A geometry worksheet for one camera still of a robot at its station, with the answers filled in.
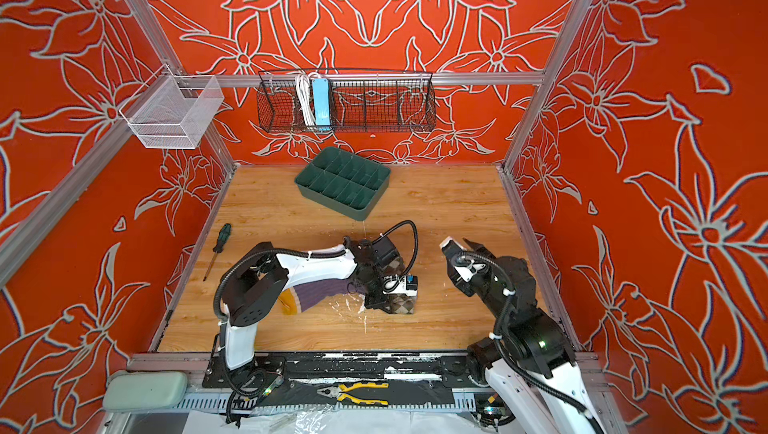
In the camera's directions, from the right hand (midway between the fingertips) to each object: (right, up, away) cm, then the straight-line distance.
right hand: (457, 242), depth 68 cm
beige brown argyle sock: (-13, -20, +13) cm, 27 cm away
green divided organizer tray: (-31, +15, +40) cm, 53 cm away
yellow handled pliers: (-28, -36, +2) cm, 45 cm away
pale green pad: (-74, -35, 0) cm, 81 cm away
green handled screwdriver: (-70, -2, +30) cm, 77 cm away
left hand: (-14, -20, +15) cm, 29 cm away
